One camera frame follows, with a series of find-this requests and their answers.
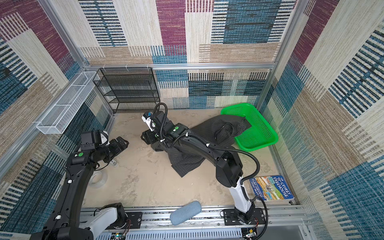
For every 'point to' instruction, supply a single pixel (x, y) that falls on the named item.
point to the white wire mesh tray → (60, 116)
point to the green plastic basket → (260, 135)
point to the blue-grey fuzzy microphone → (186, 213)
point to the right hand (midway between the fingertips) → (147, 136)
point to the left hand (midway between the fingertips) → (122, 144)
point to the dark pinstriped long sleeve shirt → (221, 132)
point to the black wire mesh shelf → (128, 90)
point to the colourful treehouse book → (271, 188)
